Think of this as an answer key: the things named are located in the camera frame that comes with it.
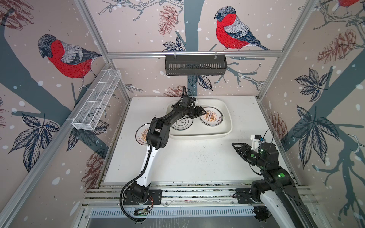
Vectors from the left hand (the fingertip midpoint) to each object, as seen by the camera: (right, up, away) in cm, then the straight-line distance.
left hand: (204, 113), depth 100 cm
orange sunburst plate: (+8, -3, +7) cm, 11 cm away
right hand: (+12, -18, -25) cm, 33 cm away
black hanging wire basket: (-5, +36, +6) cm, 37 cm away
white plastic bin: (-4, -13, +1) cm, 13 cm away
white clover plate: (-16, -8, +3) cm, 18 cm away
